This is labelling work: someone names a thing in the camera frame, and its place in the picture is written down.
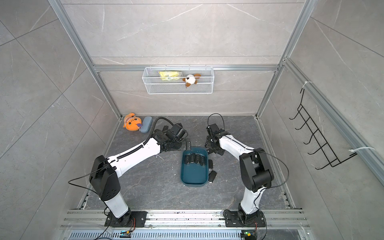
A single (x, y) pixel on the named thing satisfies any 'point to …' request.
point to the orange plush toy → (132, 122)
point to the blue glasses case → (146, 124)
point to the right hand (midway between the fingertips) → (212, 147)
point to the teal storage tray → (194, 175)
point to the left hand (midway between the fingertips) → (186, 143)
